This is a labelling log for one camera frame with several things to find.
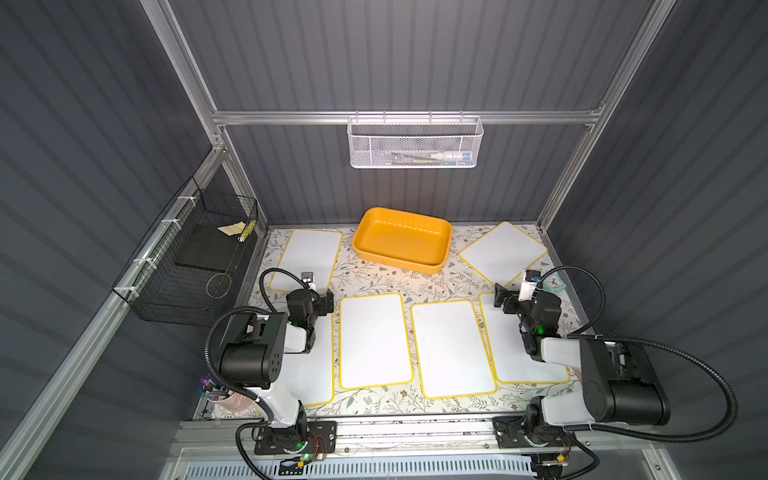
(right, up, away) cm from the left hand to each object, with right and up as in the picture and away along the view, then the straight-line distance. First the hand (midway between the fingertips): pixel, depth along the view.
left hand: (317, 290), depth 96 cm
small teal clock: (+80, +2, +5) cm, 80 cm away
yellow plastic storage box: (+30, +17, +22) cm, 41 cm away
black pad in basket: (-24, +14, -19) cm, 34 cm away
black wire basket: (-26, +8, -23) cm, 35 cm away
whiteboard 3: (+19, -16, -3) cm, 25 cm away
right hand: (+63, +2, -6) cm, 63 cm away
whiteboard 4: (+59, -19, -12) cm, 63 cm away
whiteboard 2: (+1, -23, -11) cm, 25 cm away
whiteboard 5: (+67, +12, +16) cm, 70 cm away
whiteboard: (-7, +13, +16) cm, 22 cm away
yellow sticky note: (-19, +19, -15) cm, 31 cm away
